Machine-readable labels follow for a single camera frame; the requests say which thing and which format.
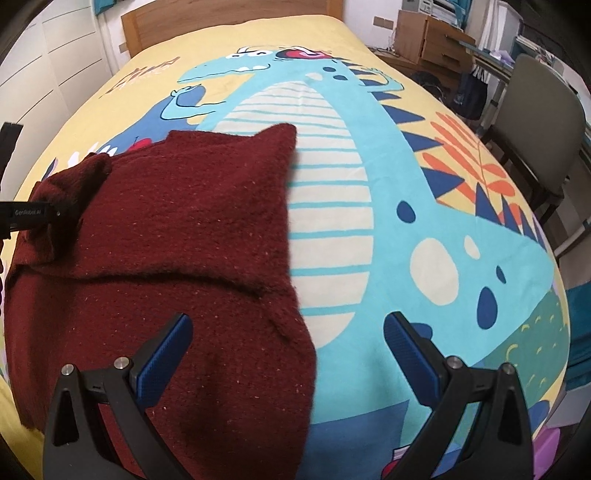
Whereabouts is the grey chair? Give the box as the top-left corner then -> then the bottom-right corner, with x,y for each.
481,65 -> 586,224

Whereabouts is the wooden bed headboard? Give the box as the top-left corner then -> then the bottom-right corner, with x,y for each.
121,0 -> 344,56

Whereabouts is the dark bag on floor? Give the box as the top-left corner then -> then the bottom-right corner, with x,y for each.
451,67 -> 488,120

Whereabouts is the teal curtain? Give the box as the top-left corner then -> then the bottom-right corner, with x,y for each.
92,0 -> 136,16

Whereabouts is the wooden drawer cabinet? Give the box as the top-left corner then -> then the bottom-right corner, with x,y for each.
374,10 -> 476,91

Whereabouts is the dark red knitted sweater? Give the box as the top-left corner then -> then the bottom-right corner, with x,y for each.
4,124 -> 315,479

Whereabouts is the glass desk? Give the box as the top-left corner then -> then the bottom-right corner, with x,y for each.
459,41 -> 590,162

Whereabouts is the yellow dinosaur bed cover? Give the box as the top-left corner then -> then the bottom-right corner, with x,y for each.
1,16 -> 570,479

